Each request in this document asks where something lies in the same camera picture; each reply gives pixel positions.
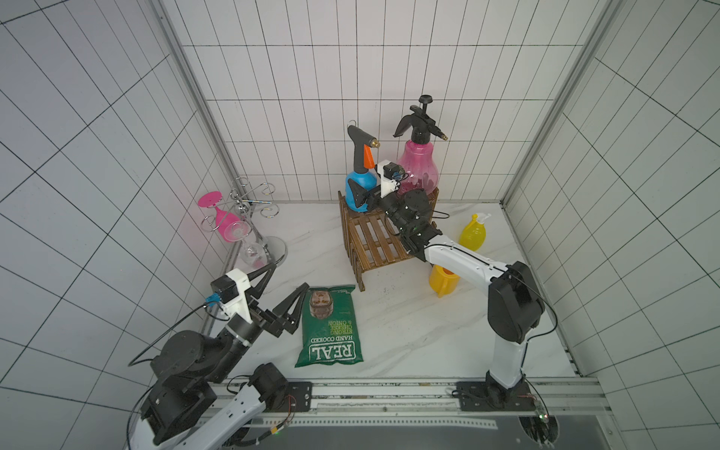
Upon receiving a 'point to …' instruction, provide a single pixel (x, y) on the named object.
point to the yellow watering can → (442, 281)
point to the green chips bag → (330, 327)
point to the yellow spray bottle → (473, 233)
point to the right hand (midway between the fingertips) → (350, 176)
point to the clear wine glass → (254, 255)
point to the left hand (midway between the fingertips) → (289, 279)
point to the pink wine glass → (232, 226)
